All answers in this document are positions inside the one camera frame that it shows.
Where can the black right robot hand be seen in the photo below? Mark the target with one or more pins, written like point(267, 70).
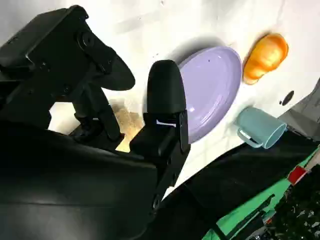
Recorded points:
point(62, 185)

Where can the beige towel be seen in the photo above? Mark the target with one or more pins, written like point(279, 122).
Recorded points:
point(130, 120)

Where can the black backdrop cloth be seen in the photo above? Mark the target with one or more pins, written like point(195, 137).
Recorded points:
point(225, 180)

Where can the lilac plate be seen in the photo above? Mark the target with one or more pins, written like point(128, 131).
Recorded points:
point(212, 95)

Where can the green cloth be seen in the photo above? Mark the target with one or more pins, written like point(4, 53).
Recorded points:
point(240, 210)

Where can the pale green mug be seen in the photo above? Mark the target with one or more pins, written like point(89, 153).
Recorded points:
point(260, 127)

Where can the red box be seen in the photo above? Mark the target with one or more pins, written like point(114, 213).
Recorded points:
point(297, 175)

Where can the orange and white toy bread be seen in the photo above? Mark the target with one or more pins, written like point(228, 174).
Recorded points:
point(265, 57)

